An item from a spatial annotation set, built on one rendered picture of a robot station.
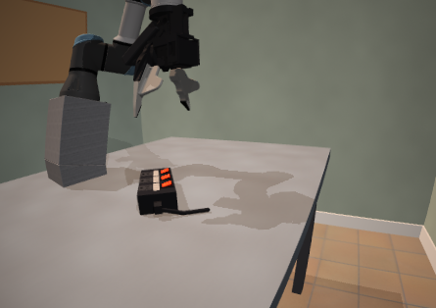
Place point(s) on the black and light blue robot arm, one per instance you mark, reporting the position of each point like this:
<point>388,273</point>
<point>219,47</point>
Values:
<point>91,54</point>

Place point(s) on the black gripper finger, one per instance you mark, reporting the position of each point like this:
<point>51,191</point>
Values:
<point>183,85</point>
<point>145,79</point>

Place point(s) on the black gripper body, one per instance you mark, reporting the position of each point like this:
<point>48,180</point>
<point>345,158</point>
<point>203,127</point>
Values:
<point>171,20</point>

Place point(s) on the black power strip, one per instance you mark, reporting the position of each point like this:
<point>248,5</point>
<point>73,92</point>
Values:
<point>156,192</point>

